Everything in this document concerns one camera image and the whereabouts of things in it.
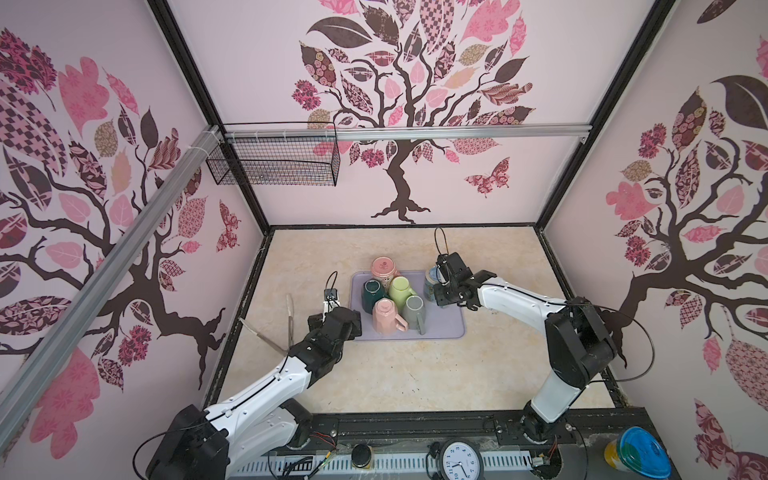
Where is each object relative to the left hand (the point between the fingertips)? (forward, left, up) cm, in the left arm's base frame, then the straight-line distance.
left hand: (340, 319), depth 85 cm
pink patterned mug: (0, -13, 0) cm, 13 cm away
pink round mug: (+17, -13, +2) cm, 22 cm away
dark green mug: (+9, -9, +1) cm, 13 cm away
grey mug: (+2, -22, +1) cm, 22 cm away
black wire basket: (+46, +21, +26) cm, 57 cm away
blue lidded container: (-33, -68, +1) cm, 76 cm away
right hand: (+11, -31, -1) cm, 33 cm away
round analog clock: (-33, -31, -6) cm, 46 cm away
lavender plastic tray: (+3, -31, -10) cm, 33 cm away
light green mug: (+9, -18, +1) cm, 20 cm away
